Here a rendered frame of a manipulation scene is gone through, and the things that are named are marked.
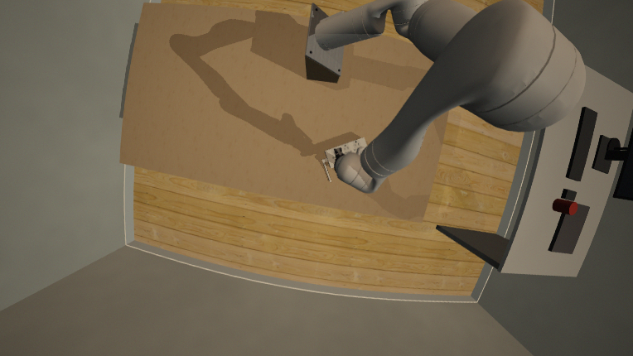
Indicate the grey power strip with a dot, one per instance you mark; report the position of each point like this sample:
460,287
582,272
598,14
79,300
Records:
346,148

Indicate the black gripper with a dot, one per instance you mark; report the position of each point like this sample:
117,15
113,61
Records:
338,153

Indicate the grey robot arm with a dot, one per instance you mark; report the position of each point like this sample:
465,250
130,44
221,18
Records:
508,65

